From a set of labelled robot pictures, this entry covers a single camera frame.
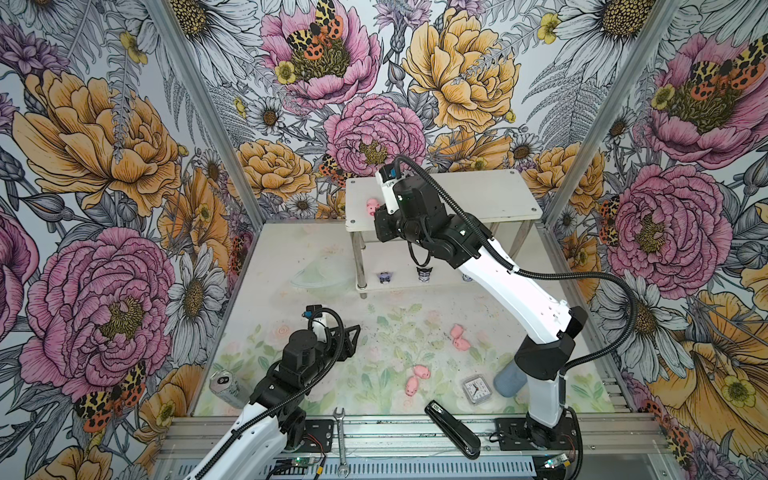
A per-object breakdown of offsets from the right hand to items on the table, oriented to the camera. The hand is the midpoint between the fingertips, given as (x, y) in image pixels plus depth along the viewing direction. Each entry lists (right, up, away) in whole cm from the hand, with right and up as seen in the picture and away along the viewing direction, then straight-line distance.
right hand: (379, 220), depth 69 cm
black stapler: (+17, -49, +2) cm, 52 cm away
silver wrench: (-8, -57, +1) cm, 58 cm away
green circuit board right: (+40, -57, +2) cm, 70 cm away
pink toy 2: (+23, -34, +20) cm, 46 cm away
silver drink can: (-35, -38, 0) cm, 51 cm away
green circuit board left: (-18, -56, +2) cm, 59 cm away
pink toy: (+22, -31, +22) cm, 44 cm away
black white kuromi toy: (+13, -14, +23) cm, 30 cm away
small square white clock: (+25, -43, +10) cm, 51 cm away
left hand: (-9, -30, +12) cm, 34 cm away
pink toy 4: (+8, -43, +12) cm, 45 cm away
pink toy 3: (+11, -40, +14) cm, 44 cm away
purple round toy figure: (0, -15, +25) cm, 29 cm away
